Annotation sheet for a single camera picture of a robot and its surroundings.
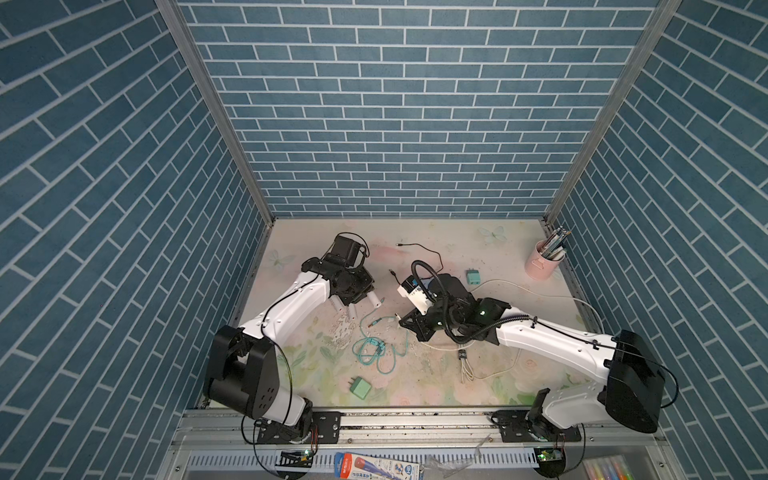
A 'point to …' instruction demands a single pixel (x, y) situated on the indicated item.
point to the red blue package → (352, 466)
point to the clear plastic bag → (450, 468)
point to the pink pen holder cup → (539, 266)
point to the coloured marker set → (608, 468)
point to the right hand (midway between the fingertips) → (404, 323)
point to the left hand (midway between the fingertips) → (382, 288)
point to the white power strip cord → (548, 294)
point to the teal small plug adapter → (473, 277)
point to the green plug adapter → (360, 387)
